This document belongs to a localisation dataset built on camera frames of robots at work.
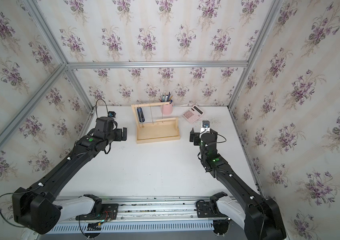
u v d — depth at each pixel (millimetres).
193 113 1147
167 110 1176
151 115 1166
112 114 692
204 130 674
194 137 743
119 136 718
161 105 1112
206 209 732
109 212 719
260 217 389
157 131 1063
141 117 1112
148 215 731
